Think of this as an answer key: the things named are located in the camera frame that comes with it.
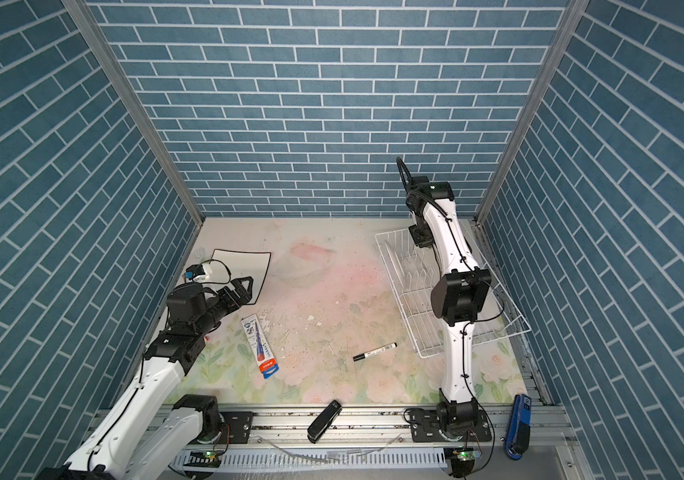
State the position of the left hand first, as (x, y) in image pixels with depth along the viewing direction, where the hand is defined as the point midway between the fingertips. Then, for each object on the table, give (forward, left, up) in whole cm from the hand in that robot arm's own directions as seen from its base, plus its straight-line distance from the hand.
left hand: (244, 284), depth 80 cm
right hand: (+14, -54, +2) cm, 56 cm away
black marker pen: (-13, -35, -17) cm, 41 cm away
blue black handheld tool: (-33, -70, -13) cm, 78 cm away
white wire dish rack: (+7, -49, -10) cm, 50 cm away
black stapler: (-30, -22, -18) cm, 41 cm away
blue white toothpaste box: (-16, -6, -16) cm, 24 cm away
